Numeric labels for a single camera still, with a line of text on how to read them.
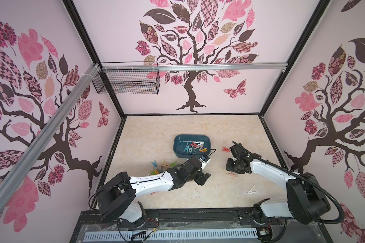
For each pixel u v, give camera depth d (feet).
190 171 2.04
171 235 2.29
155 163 3.09
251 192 2.67
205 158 2.32
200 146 3.29
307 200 1.38
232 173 2.87
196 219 2.44
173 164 3.04
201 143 3.32
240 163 2.16
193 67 3.07
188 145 3.29
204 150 3.23
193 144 3.29
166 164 3.03
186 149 3.22
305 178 1.45
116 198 1.38
